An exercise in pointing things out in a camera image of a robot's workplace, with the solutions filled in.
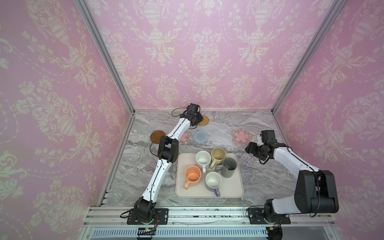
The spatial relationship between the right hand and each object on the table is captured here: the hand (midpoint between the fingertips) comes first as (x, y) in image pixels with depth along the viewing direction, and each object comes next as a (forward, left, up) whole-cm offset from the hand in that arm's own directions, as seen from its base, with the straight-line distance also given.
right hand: (251, 150), depth 91 cm
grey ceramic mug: (-9, +15, -4) cm, 18 cm away
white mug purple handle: (-16, +24, -5) cm, 29 cm away
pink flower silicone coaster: (+14, +41, -5) cm, 43 cm away
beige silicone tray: (-20, +15, -5) cm, 25 cm away
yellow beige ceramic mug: (0, +20, -4) cm, 21 cm away
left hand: (+31, +28, -2) cm, 41 cm away
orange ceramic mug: (-12, +36, -5) cm, 39 cm away
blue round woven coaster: (+15, +30, -6) cm, 34 cm away
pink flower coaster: (+14, +1, -6) cm, 16 cm away
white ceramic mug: (-3, +30, -4) cm, 30 cm away
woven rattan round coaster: (+29, +26, -5) cm, 39 cm away
